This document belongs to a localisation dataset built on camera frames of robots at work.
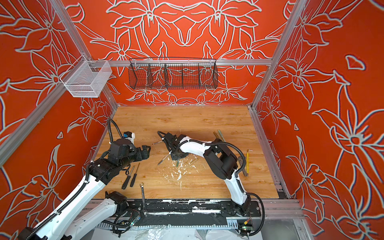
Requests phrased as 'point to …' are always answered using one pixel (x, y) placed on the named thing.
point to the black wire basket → (168, 73)
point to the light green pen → (221, 135)
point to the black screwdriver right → (135, 176)
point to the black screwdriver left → (128, 178)
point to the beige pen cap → (194, 161)
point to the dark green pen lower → (177, 163)
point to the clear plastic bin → (86, 78)
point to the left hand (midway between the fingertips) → (143, 147)
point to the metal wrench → (144, 212)
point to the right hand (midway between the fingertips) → (175, 155)
